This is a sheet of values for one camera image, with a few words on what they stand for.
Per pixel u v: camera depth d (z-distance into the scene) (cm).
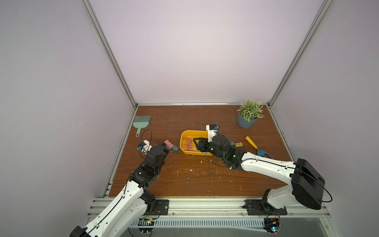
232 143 95
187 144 93
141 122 110
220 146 59
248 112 94
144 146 69
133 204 60
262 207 64
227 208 74
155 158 56
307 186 41
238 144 95
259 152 92
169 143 82
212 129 70
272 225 68
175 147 93
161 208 73
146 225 71
